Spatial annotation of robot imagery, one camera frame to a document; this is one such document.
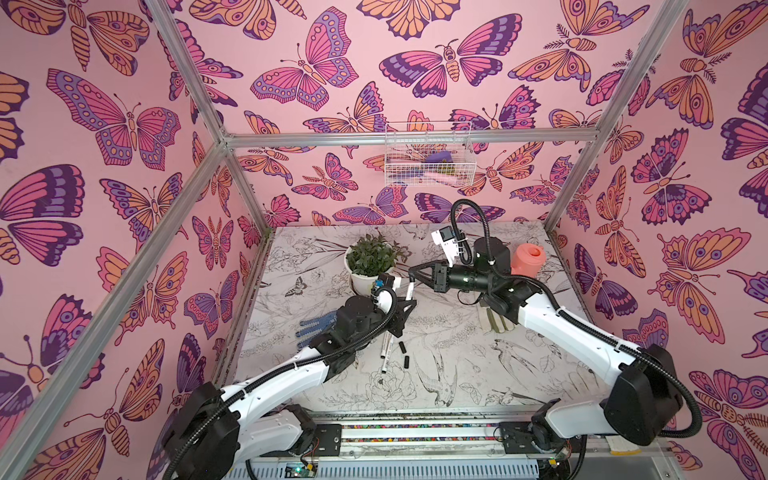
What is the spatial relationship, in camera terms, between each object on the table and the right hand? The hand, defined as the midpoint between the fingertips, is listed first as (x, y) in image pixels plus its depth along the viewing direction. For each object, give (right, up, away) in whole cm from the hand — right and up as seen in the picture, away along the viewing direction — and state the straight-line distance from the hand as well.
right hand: (411, 269), depth 71 cm
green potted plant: (-11, +3, +19) cm, 22 cm away
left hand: (+1, -7, +3) cm, 8 cm away
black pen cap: (-1, -24, +19) cm, 31 cm away
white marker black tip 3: (-6, -26, +17) cm, 31 cm away
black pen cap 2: (0, -27, +15) cm, 31 cm away
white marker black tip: (0, -5, +1) cm, 6 cm away
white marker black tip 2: (-7, -24, +19) cm, 31 cm away
